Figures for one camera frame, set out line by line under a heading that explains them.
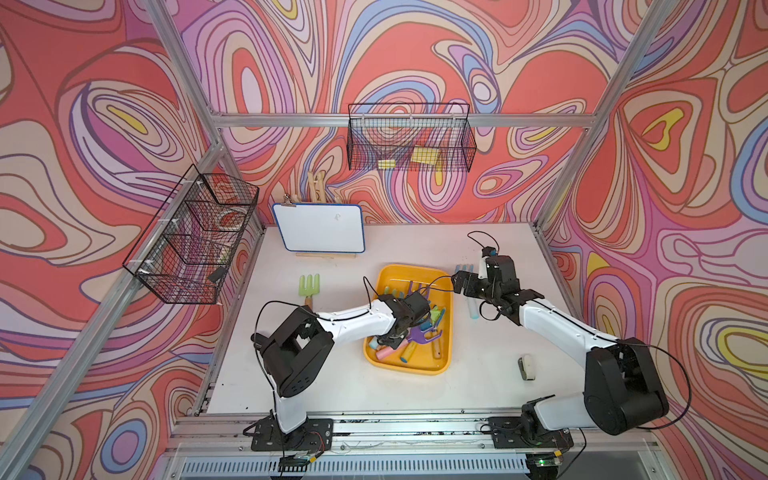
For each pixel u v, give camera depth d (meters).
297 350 0.49
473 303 0.80
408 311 0.69
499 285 0.68
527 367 0.81
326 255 1.08
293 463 0.71
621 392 0.42
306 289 1.01
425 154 0.89
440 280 0.82
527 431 0.67
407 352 0.86
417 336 0.87
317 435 0.72
